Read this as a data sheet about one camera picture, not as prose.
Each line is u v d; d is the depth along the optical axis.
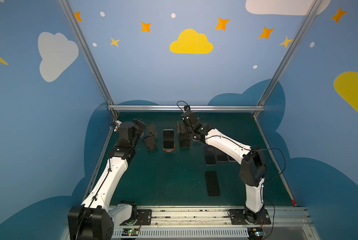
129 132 0.59
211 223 0.73
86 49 0.83
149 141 0.96
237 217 0.75
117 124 0.70
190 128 0.68
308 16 0.73
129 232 0.71
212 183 0.86
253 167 0.50
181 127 0.80
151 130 1.04
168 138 0.98
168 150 0.99
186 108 0.76
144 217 0.75
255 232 0.71
